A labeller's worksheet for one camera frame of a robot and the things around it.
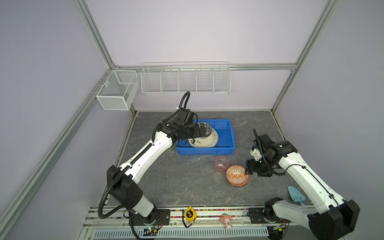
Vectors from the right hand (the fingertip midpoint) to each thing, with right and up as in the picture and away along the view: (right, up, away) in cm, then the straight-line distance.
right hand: (252, 174), depth 74 cm
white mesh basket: (-81, +48, +25) cm, 97 cm away
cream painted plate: (-20, +14, +25) cm, 35 cm away
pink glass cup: (-13, 0, +16) cm, 21 cm away
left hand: (-27, +20, +3) cm, 34 cm away
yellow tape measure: (-32, -20, -2) cm, 37 cm away
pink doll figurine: (-14, -21, -4) cm, 25 cm away
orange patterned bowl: (-6, -4, +8) cm, 11 cm away
